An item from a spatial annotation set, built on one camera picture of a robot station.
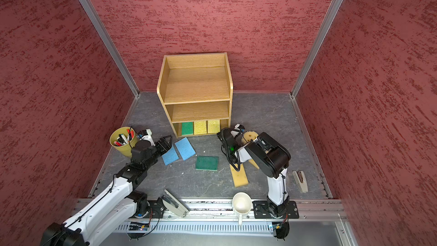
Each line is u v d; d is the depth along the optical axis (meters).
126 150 0.81
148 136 0.75
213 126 1.00
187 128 0.97
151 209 0.74
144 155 0.64
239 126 0.90
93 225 0.45
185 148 0.93
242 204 0.76
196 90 0.79
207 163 0.87
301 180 0.81
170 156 0.90
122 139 0.86
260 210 0.74
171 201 0.77
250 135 0.96
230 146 0.76
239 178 0.83
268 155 0.53
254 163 0.87
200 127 1.00
